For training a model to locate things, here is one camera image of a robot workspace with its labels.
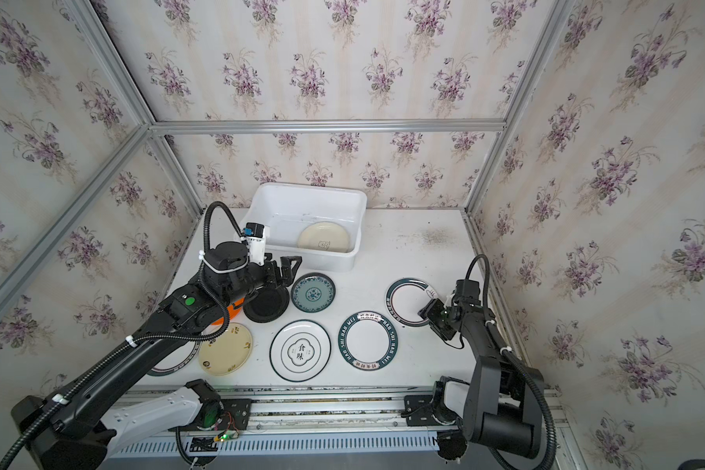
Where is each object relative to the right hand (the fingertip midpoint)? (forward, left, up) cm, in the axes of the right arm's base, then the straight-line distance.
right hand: (434, 317), depth 88 cm
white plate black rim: (-10, +40, -2) cm, 42 cm away
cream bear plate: (+33, +37, -1) cm, 50 cm away
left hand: (+4, +41, +25) cm, 48 cm away
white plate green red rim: (+8, +8, -2) cm, 11 cm away
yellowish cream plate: (-12, +61, -1) cm, 62 cm away
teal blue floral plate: (+9, +39, -2) cm, 40 cm away
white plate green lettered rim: (-7, +20, -3) cm, 22 cm away
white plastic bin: (+43, +53, +4) cm, 68 cm away
